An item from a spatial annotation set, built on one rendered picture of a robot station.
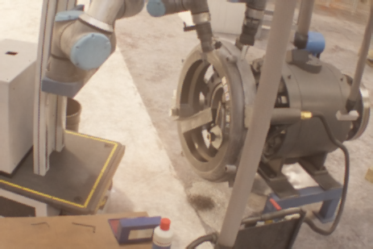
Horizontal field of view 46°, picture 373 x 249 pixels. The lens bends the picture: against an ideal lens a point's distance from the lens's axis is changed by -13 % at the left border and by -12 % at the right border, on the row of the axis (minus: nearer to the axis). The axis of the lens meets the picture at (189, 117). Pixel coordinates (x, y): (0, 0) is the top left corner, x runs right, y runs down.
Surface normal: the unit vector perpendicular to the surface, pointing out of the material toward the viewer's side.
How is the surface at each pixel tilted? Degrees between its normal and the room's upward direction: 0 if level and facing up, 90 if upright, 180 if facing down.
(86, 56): 94
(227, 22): 90
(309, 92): 46
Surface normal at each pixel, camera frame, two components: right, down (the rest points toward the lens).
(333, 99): 0.41, -0.16
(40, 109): -0.12, 0.41
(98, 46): 0.51, 0.51
